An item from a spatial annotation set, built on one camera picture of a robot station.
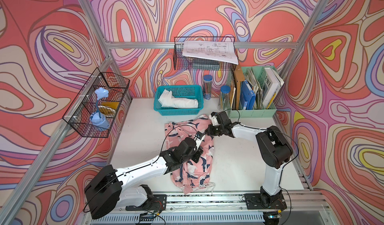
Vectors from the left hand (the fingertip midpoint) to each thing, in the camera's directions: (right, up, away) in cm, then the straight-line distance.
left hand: (203, 148), depth 80 cm
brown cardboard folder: (+23, +41, +10) cm, 48 cm away
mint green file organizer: (+49, +20, +23) cm, 58 cm away
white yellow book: (+47, +39, +15) cm, 63 cm away
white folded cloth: (-25, +28, +30) cm, 48 cm away
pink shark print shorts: (-5, -14, -1) cm, 15 cm away
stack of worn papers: (+33, +44, +20) cm, 58 cm away
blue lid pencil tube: (+5, +38, +31) cm, 50 cm away
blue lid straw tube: (+18, +26, +29) cm, 43 cm away
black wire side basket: (-53, +20, -8) cm, 57 cm away
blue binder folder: (+30, +30, +16) cm, 46 cm away
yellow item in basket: (-46, +21, -9) cm, 52 cm away
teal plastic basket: (-5, +36, +39) cm, 53 cm away
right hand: (+3, +5, +17) cm, 18 cm away
